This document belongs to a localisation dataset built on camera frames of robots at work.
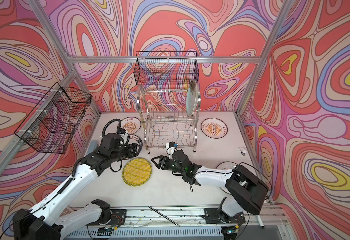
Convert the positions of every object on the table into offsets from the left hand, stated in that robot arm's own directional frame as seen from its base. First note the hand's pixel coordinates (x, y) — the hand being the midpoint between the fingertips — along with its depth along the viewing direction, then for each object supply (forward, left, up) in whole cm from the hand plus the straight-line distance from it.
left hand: (138, 147), depth 79 cm
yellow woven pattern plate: (-6, +4, -18) cm, 19 cm away
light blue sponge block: (+9, +34, -14) cm, 38 cm away
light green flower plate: (+20, -29, +15) cm, 38 cm away
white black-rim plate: (-4, -50, -15) cm, 53 cm away
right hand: (-6, -9, -7) cm, 13 cm away
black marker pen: (-33, -61, -17) cm, 71 cm away
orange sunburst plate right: (+28, -49, -18) cm, 59 cm away
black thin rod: (-26, -7, -19) cm, 33 cm away
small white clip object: (+7, -64, -16) cm, 66 cm away
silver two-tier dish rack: (+18, -13, +2) cm, 22 cm away
